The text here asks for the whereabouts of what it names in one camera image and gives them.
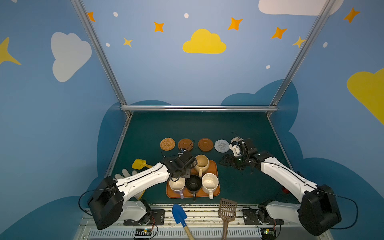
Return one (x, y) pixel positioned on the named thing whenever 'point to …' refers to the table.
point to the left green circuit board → (143, 232)
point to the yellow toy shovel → (139, 163)
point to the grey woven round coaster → (221, 146)
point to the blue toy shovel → (180, 216)
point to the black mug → (193, 183)
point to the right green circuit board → (268, 233)
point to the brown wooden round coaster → (205, 144)
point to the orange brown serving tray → (214, 168)
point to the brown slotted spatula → (227, 212)
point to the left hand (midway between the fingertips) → (186, 169)
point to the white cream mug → (209, 182)
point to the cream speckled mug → (203, 163)
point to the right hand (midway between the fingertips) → (226, 162)
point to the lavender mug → (178, 185)
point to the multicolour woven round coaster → (236, 139)
